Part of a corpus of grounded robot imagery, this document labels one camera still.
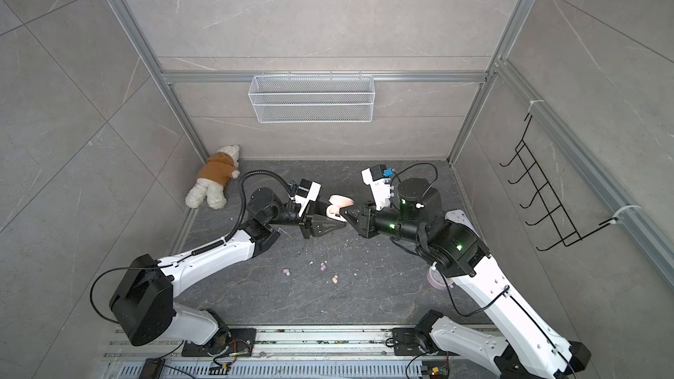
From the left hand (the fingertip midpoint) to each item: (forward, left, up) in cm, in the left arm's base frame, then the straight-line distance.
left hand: (348, 217), depth 61 cm
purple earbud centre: (+1, +8, -34) cm, 35 cm away
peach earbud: (-3, +4, -34) cm, 35 cm away
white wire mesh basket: (+57, +12, -4) cm, 58 cm away
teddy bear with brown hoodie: (+39, +54, -28) cm, 72 cm away
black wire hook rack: (0, -54, -5) cm, 54 cm away
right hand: (0, 0, +3) cm, 3 cm away
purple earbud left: (0, +21, -33) cm, 39 cm away
